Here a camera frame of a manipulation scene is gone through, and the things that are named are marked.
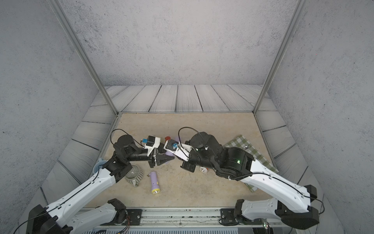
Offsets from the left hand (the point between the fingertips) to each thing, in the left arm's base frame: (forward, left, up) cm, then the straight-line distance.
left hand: (173, 155), depth 62 cm
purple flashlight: (0, +2, +2) cm, 3 cm away
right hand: (-2, -2, +6) cm, 6 cm away
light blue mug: (+8, +46, -25) cm, 53 cm away
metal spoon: (+21, -44, -27) cm, 55 cm away
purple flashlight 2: (-4, +12, -28) cm, 31 cm away
